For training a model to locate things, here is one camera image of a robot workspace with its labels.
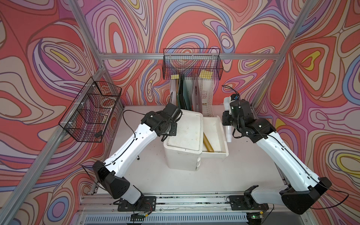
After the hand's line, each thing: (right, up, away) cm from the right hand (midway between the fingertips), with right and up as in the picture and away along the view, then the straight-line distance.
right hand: (227, 117), depth 72 cm
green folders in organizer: (-22, +13, +14) cm, 29 cm away
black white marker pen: (-52, -27, +18) cm, 61 cm away
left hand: (-29, -7, +2) cm, 30 cm away
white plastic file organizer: (-6, +23, +34) cm, 41 cm away
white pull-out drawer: (-3, -11, +11) cm, 16 cm away
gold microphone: (-9, -16, +4) cm, 19 cm away
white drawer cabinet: (-23, -17, -6) cm, 29 cm away
